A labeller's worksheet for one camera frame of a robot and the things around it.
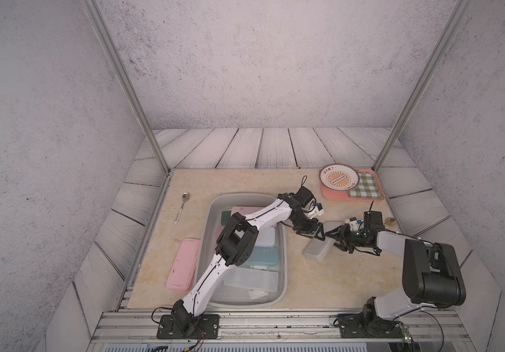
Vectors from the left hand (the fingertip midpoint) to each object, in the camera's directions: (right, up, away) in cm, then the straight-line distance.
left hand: (323, 239), depth 88 cm
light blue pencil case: (-22, 0, +4) cm, 23 cm away
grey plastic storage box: (-25, -13, -8) cm, 29 cm away
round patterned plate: (+16, +26, +27) cm, 41 cm away
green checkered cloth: (+29, +21, +24) cm, 43 cm away
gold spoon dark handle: (+33, +5, +10) cm, 34 cm away
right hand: (+3, +1, +2) cm, 4 cm away
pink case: (-54, -11, -5) cm, 55 cm away
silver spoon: (-61, +15, +20) cm, 66 cm away
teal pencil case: (-24, -6, -1) cm, 24 cm away
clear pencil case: (-37, -18, -9) cm, 42 cm away
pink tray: (+10, +17, +23) cm, 30 cm away
